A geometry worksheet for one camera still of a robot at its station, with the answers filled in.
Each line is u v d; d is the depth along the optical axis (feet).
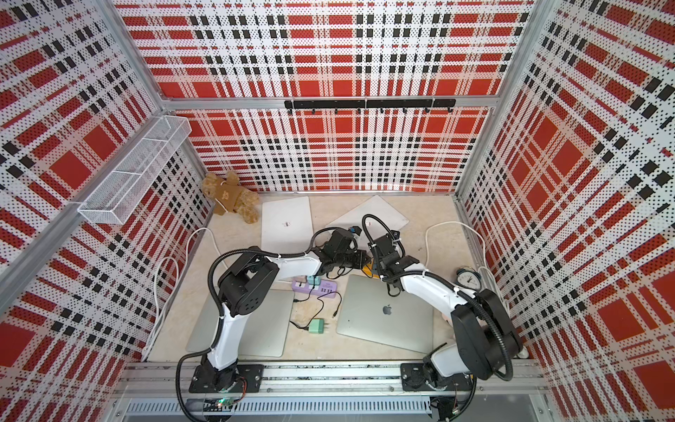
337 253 2.58
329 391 2.40
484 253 3.32
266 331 2.81
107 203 2.22
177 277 3.23
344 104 2.91
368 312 2.85
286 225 3.57
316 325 2.65
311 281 2.80
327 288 2.90
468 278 2.96
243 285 1.77
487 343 1.39
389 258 2.25
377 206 3.82
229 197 3.60
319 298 2.78
